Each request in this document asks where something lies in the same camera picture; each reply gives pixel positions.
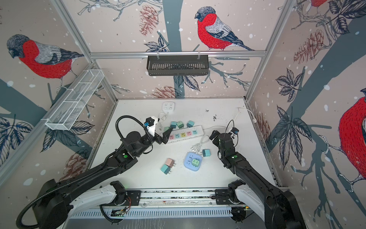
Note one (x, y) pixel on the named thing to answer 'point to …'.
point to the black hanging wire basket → (177, 65)
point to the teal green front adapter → (166, 169)
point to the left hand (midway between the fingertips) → (164, 123)
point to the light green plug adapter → (195, 162)
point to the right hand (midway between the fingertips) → (217, 135)
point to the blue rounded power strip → (188, 161)
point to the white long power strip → (184, 134)
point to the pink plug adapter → (169, 162)
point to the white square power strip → (168, 106)
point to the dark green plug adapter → (165, 128)
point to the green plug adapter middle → (180, 124)
